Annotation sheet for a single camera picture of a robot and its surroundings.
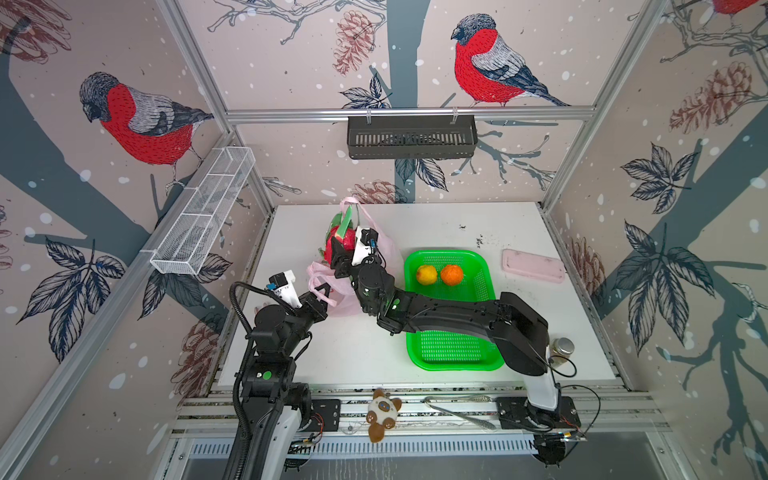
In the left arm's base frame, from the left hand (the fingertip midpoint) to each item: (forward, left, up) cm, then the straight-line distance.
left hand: (329, 286), depth 72 cm
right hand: (+10, -2, +5) cm, 11 cm away
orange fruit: (+13, -35, -16) cm, 41 cm away
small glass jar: (-11, -59, -12) cm, 61 cm away
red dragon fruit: (+10, -4, +10) cm, 15 cm away
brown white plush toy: (-23, -13, -21) cm, 34 cm away
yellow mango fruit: (+14, -27, -18) cm, 35 cm away
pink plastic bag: (+1, +1, +3) cm, 4 cm away
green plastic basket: (-7, -29, -24) cm, 39 cm away
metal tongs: (-26, -37, -23) cm, 51 cm away
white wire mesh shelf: (+8, +35, +7) cm, 36 cm away
